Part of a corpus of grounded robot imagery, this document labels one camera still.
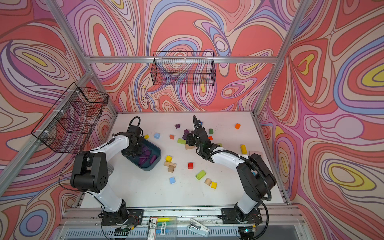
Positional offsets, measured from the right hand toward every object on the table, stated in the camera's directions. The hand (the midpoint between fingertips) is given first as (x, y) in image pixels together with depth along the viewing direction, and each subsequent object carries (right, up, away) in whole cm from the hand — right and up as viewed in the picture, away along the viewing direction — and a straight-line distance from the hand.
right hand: (191, 136), depth 90 cm
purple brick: (-30, -14, +1) cm, 34 cm away
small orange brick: (-15, -1, +14) cm, 20 cm away
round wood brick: (+9, -25, -6) cm, 28 cm away
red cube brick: (-1, -17, -1) cm, 18 cm away
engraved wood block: (-15, -17, +1) cm, 23 cm away
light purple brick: (-31, -8, +4) cm, 32 cm away
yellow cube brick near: (+13, -27, -6) cm, 31 cm away
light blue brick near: (-12, -25, -3) cm, 28 cm away
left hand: (-34, -11, +3) cm, 36 cm away
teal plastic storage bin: (-23, -12, +3) cm, 26 cm away
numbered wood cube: (-12, -19, -2) cm, 23 cm away
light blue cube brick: (-25, 0, +14) cm, 29 cm away
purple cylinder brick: (-24, -14, +2) cm, 28 cm away
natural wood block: (-2, -8, +9) cm, 12 cm away
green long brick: (+5, -22, -4) cm, 23 cm away
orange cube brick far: (+34, +6, +21) cm, 41 cm away
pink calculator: (+42, -11, +6) cm, 44 cm away
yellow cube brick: (-15, -14, +3) cm, 21 cm away
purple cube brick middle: (-4, +3, +15) cm, 16 cm away
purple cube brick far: (-11, +6, +20) cm, 24 cm away
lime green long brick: (-7, -4, +13) cm, 15 cm away
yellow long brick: (+34, -9, +6) cm, 36 cm away
